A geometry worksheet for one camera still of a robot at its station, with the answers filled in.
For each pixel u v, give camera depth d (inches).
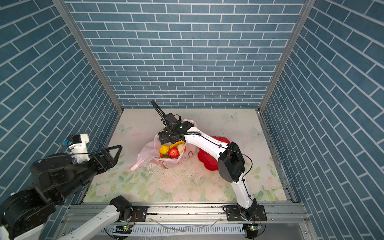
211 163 36.0
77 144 17.7
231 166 20.0
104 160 18.2
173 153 35.0
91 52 34.8
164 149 35.8
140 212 29.2
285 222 29.7
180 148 35.9
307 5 27.7
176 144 38.4
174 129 25.6
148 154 26.9
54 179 13.5
